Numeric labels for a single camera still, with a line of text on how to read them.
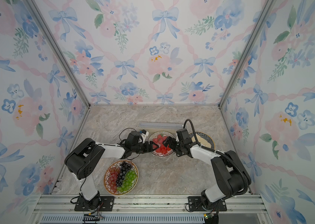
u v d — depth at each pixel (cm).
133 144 77
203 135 99
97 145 55
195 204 73
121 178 79
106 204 74
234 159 47
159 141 93
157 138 96
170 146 81
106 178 80
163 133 98
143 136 88
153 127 98
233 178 45
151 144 84
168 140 83
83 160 50
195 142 70
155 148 87
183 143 72
